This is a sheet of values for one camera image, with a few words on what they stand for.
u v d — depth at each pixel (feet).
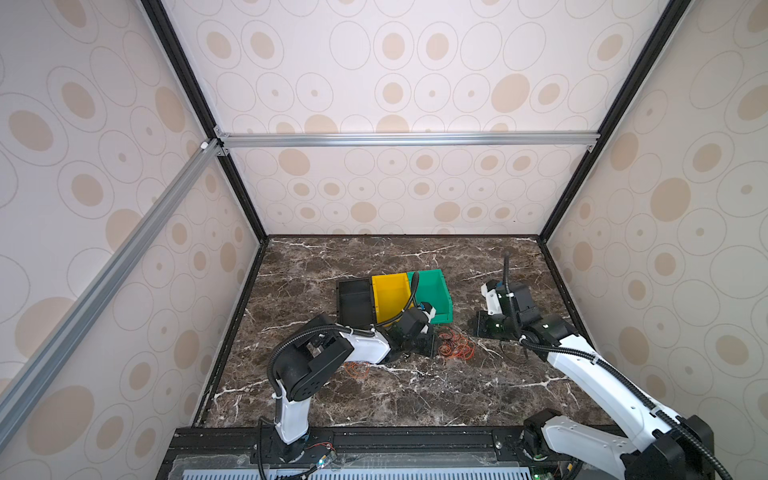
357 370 2.84
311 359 1.59
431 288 3.41
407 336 2.36
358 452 2.40
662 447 1.25
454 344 2.93
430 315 2.75
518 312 1.95
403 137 3.00
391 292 3.39
